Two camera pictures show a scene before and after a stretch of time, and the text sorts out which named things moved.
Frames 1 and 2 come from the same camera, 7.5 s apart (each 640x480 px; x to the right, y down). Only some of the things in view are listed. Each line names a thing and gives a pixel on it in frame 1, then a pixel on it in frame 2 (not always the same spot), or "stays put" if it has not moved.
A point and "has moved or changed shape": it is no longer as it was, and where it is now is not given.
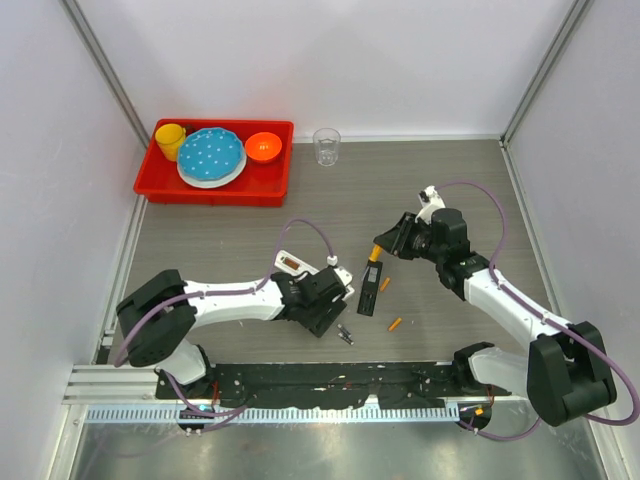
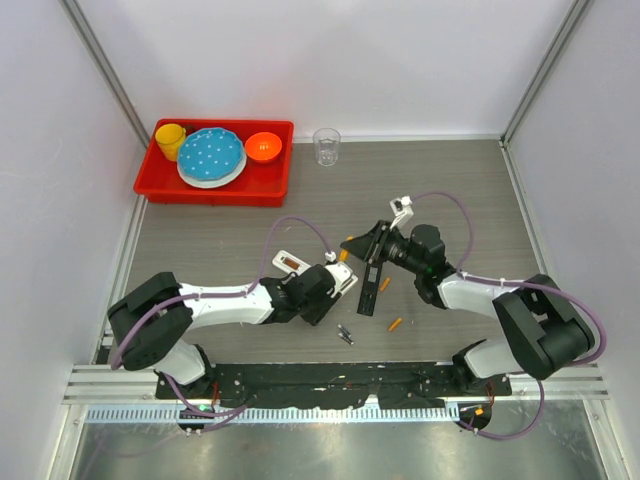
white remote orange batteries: (293, 264) stays put
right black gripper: (395, 241) -> (371, 245)
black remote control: (370, 288) stays put
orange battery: (395, 324) stays put
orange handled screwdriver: (375, 253) has moved or changed shape
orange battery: (384, 284) stays put
